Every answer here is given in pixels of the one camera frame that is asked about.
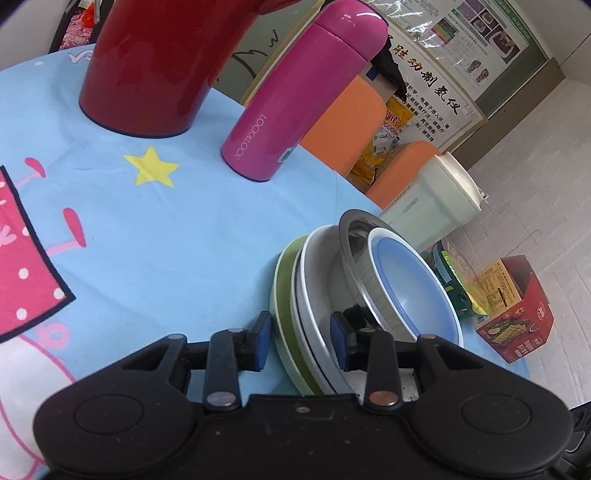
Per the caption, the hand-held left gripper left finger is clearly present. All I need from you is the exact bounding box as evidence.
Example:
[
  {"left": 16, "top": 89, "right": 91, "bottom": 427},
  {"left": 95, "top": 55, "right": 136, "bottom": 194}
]
[{"left": 83, "top": 311, "right": 273, "bottom": 413}]

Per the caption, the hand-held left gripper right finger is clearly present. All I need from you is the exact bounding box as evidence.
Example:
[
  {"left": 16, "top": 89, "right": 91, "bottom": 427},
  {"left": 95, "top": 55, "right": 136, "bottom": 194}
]
[{"left": 330, "top": 305, "right": 509, "bottom": 411}]

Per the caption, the green plastic plate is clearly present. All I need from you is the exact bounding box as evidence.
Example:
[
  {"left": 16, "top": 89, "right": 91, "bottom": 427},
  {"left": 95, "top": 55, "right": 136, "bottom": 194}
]
[{"left": 272, "top": 233, "right": 324, "bottom": 395}]

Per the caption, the grey-rimmed white plate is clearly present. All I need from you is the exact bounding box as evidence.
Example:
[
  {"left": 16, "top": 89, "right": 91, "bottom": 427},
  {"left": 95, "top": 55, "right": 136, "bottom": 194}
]
[{"left": 293, "top": 226, "right": 338, "bottom": 395}]

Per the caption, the white ceramic bowl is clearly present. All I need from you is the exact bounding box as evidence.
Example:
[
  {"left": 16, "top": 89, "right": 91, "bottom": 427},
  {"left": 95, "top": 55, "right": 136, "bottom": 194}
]
[{"left": 367, "top": 227, "right": 465, "bottom": 347}]

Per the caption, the floral white plate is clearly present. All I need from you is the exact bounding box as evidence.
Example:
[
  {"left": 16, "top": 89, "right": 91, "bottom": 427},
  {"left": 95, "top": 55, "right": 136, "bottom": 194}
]
[{"left": 300, "top": 224, "right": 370, "bottom": 395}]

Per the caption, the blue plastic bowl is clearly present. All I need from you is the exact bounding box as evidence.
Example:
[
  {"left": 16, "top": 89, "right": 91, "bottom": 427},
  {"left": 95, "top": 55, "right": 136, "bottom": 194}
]
[{"left": 373, "top": 237, "right": 462, "bottom": 340}]

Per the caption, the stainless steel bowl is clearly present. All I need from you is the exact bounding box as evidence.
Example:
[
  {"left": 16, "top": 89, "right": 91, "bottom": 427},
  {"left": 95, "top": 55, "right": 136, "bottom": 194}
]
[{"left": 338, "top": 209, "right": 423, "bottom": 342}]

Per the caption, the green instant noodle bowl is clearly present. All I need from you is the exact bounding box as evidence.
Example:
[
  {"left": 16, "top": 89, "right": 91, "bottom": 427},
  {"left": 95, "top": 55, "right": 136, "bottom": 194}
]
[{"left": 425, "top": 240, "right": 490, "bottom": 319}]

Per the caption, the white travel tumbler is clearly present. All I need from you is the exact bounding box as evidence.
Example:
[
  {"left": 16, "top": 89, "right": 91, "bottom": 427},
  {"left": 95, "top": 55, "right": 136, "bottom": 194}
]
[{"left": 379, "top": 152, "right": 488, "bottom": 252}]

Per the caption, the blue cartoon tablecloth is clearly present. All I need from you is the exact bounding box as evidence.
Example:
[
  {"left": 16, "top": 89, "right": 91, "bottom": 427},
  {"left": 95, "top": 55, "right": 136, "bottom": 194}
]
[{"left": 0, "top": 44, "right": 529, "bottom": 480}]

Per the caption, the orange chair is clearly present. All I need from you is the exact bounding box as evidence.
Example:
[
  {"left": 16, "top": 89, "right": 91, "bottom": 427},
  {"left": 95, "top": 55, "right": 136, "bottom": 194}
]
[
  {"left": 369, "top": 141, "right": 441, "bottom": 208},
  {"left": 300, "top": 76, "right": 386, "bottom": 178}
]

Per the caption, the red cracker box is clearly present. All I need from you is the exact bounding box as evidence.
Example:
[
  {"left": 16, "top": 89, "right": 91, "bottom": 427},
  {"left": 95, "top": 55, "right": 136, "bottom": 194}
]
[{"left": 473, "top": 255, "right": 555, "bottom": 364}]

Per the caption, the yellow snack bag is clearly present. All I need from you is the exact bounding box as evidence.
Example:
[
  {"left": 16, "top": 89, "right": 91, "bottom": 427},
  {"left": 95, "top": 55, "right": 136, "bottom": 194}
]
[{"left": 348, "top": 95, "right": 414, "bottom": 188}]

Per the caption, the pink thermos bottle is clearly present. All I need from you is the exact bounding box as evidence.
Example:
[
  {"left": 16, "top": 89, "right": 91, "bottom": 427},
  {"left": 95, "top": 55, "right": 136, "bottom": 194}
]
[{"left": 220, "top": 0, "right": 389, "bottom": 182}]

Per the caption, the frosted glass panel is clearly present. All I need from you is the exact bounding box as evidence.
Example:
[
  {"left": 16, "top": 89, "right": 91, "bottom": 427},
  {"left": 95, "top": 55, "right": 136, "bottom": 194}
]
[{"left": 210, "top": 0, "right": 324, "bottom": 107}]

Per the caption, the red thermos jug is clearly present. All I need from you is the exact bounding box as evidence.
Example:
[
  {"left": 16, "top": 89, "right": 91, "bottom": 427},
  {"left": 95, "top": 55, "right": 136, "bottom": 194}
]
[{"left": 78, "top": 0, "right": 296, "bottom": 137}]

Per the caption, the pink patterned cloth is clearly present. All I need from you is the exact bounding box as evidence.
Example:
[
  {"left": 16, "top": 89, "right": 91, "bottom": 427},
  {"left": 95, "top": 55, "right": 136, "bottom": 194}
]
[{"left": 48, "top": 0, "right": 100, "bottom": 51}]

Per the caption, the wall poster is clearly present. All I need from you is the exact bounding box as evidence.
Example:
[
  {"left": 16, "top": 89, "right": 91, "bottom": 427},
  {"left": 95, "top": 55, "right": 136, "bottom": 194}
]
[{"left": 383, "top": 0, "right": 550, "bottom": 153}]

